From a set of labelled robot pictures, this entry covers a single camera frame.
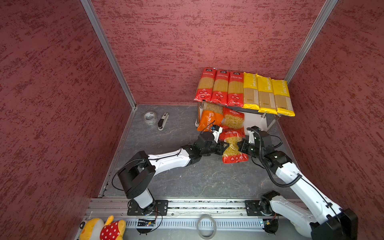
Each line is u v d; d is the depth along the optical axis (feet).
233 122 3.20
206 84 2.67
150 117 3.69
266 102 2.43
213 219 2.37
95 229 2.07
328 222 1.25
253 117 3.47
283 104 2.39
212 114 3.28
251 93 2.50
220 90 2.53
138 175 1.44
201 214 2.43
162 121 3.49
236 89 2.58
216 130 2.36
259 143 1.93
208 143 2.04
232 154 2.52
